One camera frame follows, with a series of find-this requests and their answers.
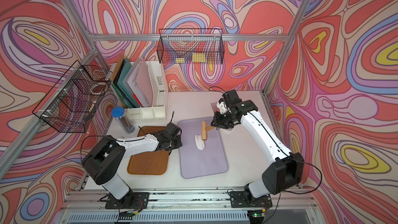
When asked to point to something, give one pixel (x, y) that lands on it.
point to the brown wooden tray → (155, 163)
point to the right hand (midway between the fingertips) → (214, 128)
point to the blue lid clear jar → (122, 116)
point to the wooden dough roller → (204, 130)
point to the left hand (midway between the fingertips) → (183, 144)
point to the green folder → (120, 87)
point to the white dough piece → (199, 142)
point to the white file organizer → (159, 82)
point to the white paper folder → (140, 82)
